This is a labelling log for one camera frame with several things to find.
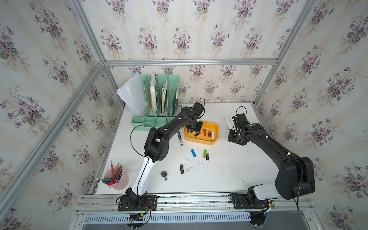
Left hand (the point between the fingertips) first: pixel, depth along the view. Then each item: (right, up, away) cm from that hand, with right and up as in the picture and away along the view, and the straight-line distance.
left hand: (198, 129), depth 95 cm
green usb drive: (+4, -15, -4) cm, 16 cm away
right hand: (+21, -5, -8) cm, 23 cm away
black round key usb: (-21, -24, -14) cm, 35 cm away
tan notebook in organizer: (-24, +22, +6) cm, 33 cm away
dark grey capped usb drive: (0, -4, +6) cm, 7 cm away
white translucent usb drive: (-6, -23, -10) cm, 26 cm away
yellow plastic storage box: (+9, +2, +9) cm, 13 cm away
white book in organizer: (-30, +27, -2) cm, 41 cm away
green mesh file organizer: (-27, +20, +9) cm, 35 cm away
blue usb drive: (-4, -15, -3) cm, 16 cm away
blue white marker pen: (-12, -7, +3) cm, 14 cm away
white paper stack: (-45, +25, +3) cm, 52 cm away
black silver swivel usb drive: (-11, -23, -10) cm, 27 cm away
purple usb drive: (-7, -2, +7) cm, 10 cm away
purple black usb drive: (+5, -17, -5) cm, 19 cm away
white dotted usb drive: (+11, -4, +4) cm, 12 cm away
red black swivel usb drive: (+8, -4, +6) cm, 11 cm away
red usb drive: (+6, -3, +6) cm, 9 cm away
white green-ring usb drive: (-8, -19, -7) cm, 21 cm away
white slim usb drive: (+1, -20, -8) cm, 22 cm away
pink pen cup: (-42, -23, -25) cm, 54 cm away
